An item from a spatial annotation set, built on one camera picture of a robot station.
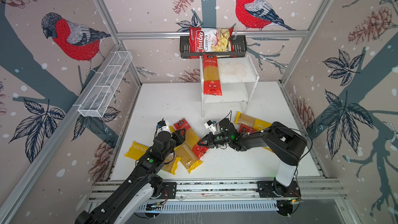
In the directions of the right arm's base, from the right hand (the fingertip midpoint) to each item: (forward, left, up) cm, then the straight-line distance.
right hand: (196, 148), depth 81 cm
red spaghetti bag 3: (+15, -28, -5) cm, 32 cm away
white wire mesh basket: (+12, +47, +25) cm, 55 cm away
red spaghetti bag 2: (+6, +3, -2) cm, 7 cm away
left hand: (+6, +7, +8) cm, 12 cm away
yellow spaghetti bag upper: (0, +7, -5) cm, 9 cm away
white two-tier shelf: (+26, -22, +25) cm, 42 cm away
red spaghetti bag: (+20, -8, +29) cm, 36 cm away
